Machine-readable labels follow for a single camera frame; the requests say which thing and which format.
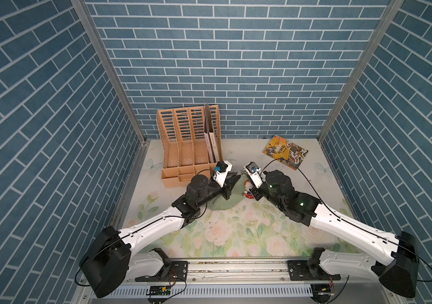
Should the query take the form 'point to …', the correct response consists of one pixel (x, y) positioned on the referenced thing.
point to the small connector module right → (322, 292)
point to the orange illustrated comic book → (285, 152)
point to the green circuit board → (160, 290)
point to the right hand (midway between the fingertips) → (252, 174)
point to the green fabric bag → (236, 196)
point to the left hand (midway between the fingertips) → (243, 177)
